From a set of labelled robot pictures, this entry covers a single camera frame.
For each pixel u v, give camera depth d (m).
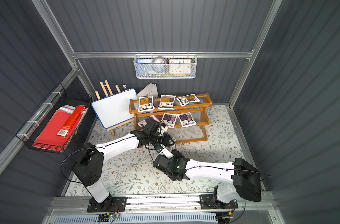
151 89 0.96
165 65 0.87
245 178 0.43
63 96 0.81
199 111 0.96
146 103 0.80
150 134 0.69
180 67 0.87
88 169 0.47
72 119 0.73
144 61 0.88
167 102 0.81
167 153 0.69
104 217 0.72
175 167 0.57
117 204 0.73
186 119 0.90
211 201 0.74
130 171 0.85
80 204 0.75
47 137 0.68
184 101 0.81
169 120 0.90
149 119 0.91
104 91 0.88
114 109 0.94
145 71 0.86
